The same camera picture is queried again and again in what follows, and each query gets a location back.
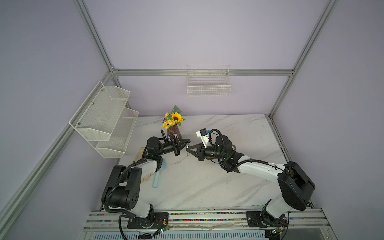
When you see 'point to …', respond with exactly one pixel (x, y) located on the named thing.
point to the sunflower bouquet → (173, 118)
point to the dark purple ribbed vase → (174, 129)
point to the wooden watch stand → (235, 147)
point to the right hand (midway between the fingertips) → (188, 151)
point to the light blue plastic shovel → (156, 178)
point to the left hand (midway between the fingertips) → (189, 140)
